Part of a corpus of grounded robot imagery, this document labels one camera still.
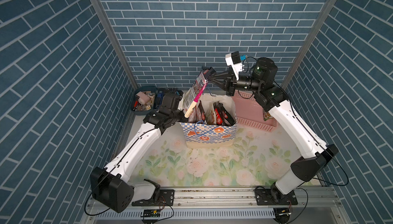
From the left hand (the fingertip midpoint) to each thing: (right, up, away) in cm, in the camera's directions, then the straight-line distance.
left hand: (191, 111), depth 78 cm
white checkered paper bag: (+9, -13, -1) cm, 16 cm away
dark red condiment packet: (+19, -4, 0) cm, 19 cm away
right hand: (+10, +13, -21) cm, 27 cm away
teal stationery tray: (-39, 0, +27) cm, 48 cm away
